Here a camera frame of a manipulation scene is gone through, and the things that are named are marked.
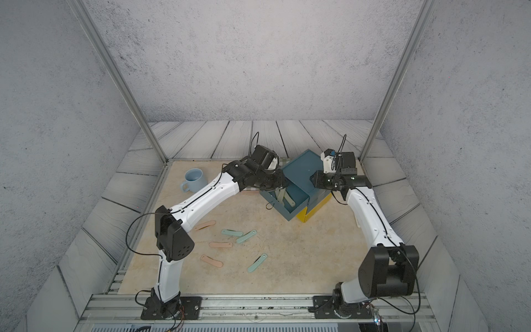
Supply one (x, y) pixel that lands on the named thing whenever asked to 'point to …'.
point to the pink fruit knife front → (209, 260)
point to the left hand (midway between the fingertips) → (293, 185)
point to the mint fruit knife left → (227, 232)
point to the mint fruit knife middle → (247, 236)
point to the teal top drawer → (301, 199)
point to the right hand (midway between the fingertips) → (314, 178)
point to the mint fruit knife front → (258, 261)
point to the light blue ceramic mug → (196, 180)
